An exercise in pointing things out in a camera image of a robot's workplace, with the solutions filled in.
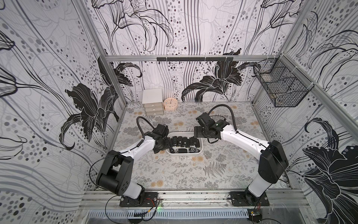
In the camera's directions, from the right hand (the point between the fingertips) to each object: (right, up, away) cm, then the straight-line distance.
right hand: (201, 131), depth 88 cm
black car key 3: (-1, -10, +5) cm, 11 cm away
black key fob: (-12, -13, +3) cm, 18 cm away
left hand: (-22, -11, +2) cm, 25 cm away
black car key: (-17, -7, +5) cm, 19 cm away
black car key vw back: (-14, -7, +5) cm, 16 cm away
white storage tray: (-10, -3, +8) cm, 13 cm away
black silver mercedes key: (-19, -13, +3) cm, 23 cm away
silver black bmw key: (-5, -13, +2) cm, 13 cm away
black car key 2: (-9, -7, +4) cm, 13 cm away
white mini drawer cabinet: (-35, +21, +17) cm, 44 cm away
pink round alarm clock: (-22, +20, +27) cm, 41 cm away
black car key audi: (-5, -7, +6) cm, 11 cm away
